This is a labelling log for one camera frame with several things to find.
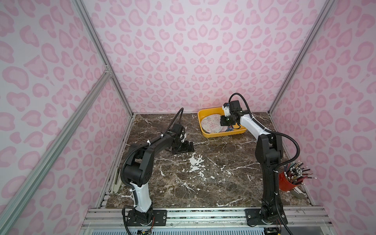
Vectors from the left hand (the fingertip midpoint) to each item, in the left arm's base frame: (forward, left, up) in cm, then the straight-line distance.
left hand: (189, 150), depth 94 cm
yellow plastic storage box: (+32, -10, +1) cm, 34 cm away
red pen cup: (-23, -50, +4) cm, 55 cm away
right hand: (+20, -23, +6) cm, 31 cm away
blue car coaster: (+19, -30, -2) cm, 35 cm away
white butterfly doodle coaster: (+21, -16, +1) cm, 26 cm away
